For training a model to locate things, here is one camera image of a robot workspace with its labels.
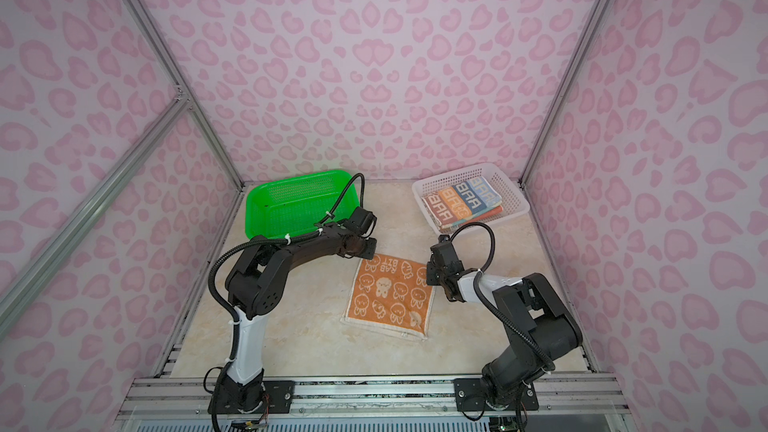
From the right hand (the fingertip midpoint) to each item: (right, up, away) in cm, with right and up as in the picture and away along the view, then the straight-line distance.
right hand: (433, 266), depth 95 cm
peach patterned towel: (-14, -8, -5) cm, 16 cm away
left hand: (-18, +5, +4) cm, 19 cm away
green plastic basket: (-50, +19, +19) cm, 57 cm away
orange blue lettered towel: (+12, +20, +12) cm, 26 cm away
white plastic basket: (+29, +21, +10) cm, 37 cm away
